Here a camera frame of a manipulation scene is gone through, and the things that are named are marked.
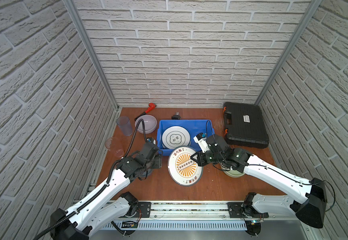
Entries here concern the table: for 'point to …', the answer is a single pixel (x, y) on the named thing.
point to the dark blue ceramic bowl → (146, 172)
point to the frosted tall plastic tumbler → (124, 122)
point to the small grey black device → (176, 116)
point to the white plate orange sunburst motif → (188, 175)
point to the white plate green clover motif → (176, 136)
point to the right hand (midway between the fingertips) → (192, 157)
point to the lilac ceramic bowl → (150, 123)
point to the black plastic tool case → (244, 125)
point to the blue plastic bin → (194, 126)
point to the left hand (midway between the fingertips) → (158, 156)
